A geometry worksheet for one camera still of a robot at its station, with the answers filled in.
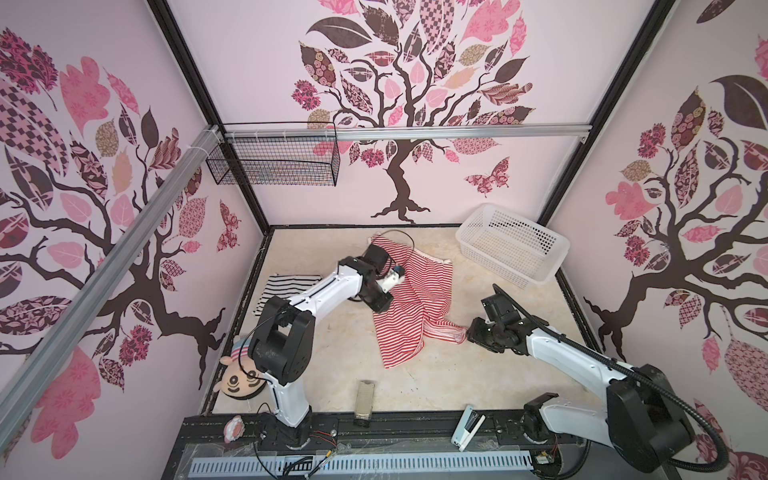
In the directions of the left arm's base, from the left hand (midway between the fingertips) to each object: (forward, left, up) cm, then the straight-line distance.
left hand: (381, 308), depth 89 cm
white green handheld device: (-31, -22, -4) cm, 38 cm away
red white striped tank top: (+2, -13, -2) cm, 13 cm away
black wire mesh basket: (+42, +35, +27) cm, 60 cm away
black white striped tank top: (+11, +33, -5) cm, 35 cm away
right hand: (-6, -27, -3) cm, 28 cm away
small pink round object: (-32, +35, -2) cm, 47 cm away
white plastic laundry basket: (+31, -50, -6) cm, 59 cm away
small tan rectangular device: (-26, +4, -4) cm, 26 cm away
